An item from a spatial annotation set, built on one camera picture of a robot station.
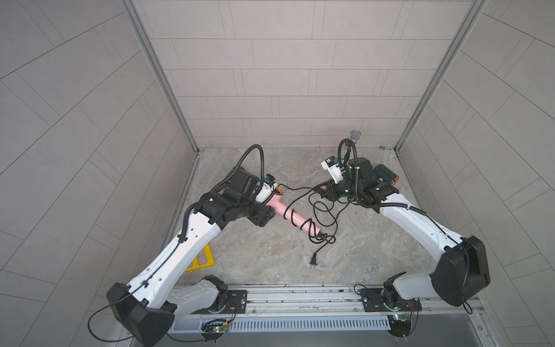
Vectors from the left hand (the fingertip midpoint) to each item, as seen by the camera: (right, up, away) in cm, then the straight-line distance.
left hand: (270, 206), depth 72 cm
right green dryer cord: (+16, -21, +8) cm, 28 cm away
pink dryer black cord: (+8, +3, -3) cm, 9 cm away
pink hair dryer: (+8, -2, -8) cm, 12 cm away
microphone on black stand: (+33, +26, +13) cm, 44 cm away
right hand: (+16, +6, +6) cm, 18 cm away
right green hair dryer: (+50, +10, +27) cm, 58 cm away
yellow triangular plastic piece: (-23, -21, +7) cm, 32 cm away
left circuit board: (-16, -36, -7) cm, 40 cm away
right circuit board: (+42, -37, -4) cm, 56 cm away
